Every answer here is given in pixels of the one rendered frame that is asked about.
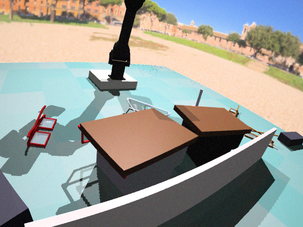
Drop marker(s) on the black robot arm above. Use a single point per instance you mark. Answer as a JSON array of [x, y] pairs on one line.
[[119, 57]]

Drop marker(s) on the red glasses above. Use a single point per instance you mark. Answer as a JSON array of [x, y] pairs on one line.
[[39, 138]]

